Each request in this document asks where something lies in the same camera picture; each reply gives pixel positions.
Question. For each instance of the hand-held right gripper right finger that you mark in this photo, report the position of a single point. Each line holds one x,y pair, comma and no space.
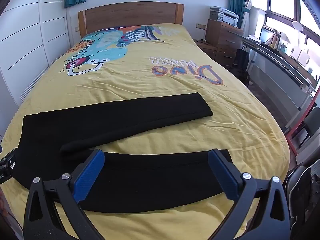
223,175

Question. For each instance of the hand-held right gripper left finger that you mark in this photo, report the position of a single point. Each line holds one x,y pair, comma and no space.
88,175

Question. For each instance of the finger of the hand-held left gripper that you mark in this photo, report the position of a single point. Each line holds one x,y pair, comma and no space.
10,163

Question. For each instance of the black pants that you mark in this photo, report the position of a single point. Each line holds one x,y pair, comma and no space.
100,125

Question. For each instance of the black chair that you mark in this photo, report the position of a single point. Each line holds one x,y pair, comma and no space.
302,192

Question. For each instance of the red pole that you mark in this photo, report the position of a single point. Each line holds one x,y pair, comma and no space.
303,118

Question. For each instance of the yellow printed bed sheet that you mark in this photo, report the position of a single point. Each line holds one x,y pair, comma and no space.
162,80

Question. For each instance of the black bag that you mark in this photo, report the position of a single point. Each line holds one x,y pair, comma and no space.
241,62

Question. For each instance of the white wardrobe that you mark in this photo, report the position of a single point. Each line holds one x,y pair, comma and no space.
25,42

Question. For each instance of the wooden nightstand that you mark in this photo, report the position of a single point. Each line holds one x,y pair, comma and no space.
207,51

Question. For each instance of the glass desk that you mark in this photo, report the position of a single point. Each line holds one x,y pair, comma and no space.
280,57

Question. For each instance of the wooden dresser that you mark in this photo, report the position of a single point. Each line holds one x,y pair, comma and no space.
222,40

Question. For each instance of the white printer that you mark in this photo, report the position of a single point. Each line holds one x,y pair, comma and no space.
225,16

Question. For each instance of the wooden headboard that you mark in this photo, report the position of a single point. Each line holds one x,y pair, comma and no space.
130,15

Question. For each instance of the white desk lamp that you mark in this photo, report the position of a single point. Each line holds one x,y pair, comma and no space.
298,26

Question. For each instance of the wall switch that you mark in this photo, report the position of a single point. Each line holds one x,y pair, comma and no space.
200,26

